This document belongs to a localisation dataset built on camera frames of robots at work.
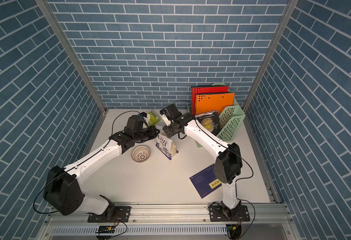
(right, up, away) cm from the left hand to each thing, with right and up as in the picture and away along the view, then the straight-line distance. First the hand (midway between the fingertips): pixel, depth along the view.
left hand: (164, 131), depth 81 cm
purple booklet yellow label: (+23, -29, +3) cm, 37 cm away
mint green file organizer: (+15, +13, +25) cm, 32 cm away
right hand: (+3, +1, +4) cm, 5 cm away
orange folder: (+25, +17, +9) cm, 31 cm away
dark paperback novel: (+27, +6, +10) cm, 29 cm away
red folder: (+20, +25, +12) cm, 35 cm away
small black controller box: (-28, -48, -9) cm, 56 cm away
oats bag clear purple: (+1, -9, +3) cm, 9 cm away
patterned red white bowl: (-17, -15, +12) cm, 26 cm away
